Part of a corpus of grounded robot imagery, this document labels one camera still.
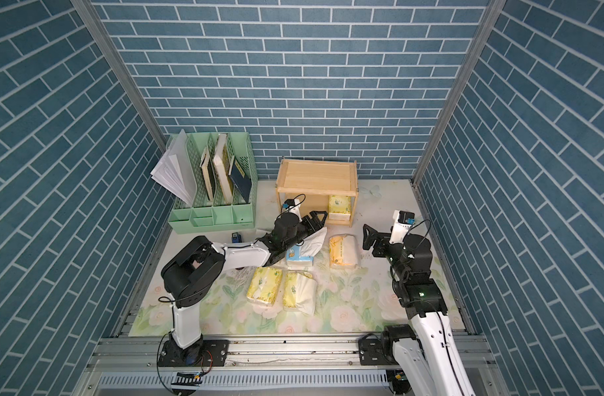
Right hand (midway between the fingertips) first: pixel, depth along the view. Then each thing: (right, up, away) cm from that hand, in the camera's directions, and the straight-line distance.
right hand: (381, 228), depth 73 cm
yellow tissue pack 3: (-10, +6, +29) cm, 31 cm away
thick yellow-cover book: (-55, +21, +21) cm, 63 cm away
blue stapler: (-51, -6, +23) cm, 56 cm away
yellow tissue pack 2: (-25, -23, +9) cm, 35 cm away
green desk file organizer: (-66, +2, +29) cm, 72 cm away
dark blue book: (-54, +18, +36) cm, 67 cm away
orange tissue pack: (-9, -11, +20) cm, 25 cm away
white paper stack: (-72, +20, +17) cm, 77 cm away
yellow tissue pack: (-38, -21, +11) cm, 45 cm away
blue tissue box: (-25, -12, +16) cm, 32 cm away
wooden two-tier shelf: (-11, +16, +20) cm, 29 cm away
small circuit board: (-57, -45, -1) cm, 73 cm away
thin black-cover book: (-64, +19, +28) cm, 72 cm away
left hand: (-15, +1, +14) cm, 20 cm away
